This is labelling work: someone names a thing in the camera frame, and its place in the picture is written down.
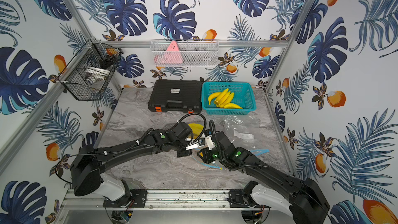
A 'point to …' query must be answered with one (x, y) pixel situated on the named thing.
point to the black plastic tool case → (176, 95)
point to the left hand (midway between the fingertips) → (192, 144)
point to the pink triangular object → (172, 55)
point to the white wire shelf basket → (185, 52)
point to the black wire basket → (90, 70)
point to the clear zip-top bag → (244, 132)
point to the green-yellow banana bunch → (196, 129)
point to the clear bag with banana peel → (195, 154)
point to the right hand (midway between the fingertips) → (200, 151)
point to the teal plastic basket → (244, 95)
